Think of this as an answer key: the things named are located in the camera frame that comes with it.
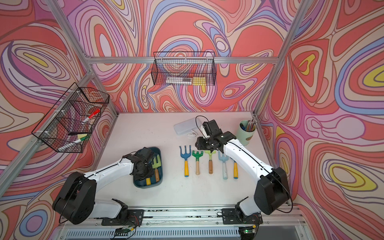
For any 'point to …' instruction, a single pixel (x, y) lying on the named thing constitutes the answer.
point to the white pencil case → (187, 126)
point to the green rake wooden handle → (197, 156)
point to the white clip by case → (191, 135)
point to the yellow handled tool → (148, 181)
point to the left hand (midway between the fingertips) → (151, 175)
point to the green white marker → (72, 144)
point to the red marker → (89, 117)
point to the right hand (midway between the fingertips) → (200, 148)
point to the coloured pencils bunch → (251, 125)
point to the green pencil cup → (245, 132)
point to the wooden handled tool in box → (155, 165)
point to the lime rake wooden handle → (210, 163)
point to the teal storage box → (141, 183)
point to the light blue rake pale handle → (224, 159)
